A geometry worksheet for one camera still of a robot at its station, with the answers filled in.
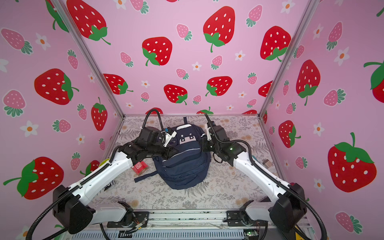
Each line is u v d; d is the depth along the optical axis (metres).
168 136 0.69
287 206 0.39
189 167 0.81
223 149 0.58
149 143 0.60
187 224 0.73
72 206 0.38
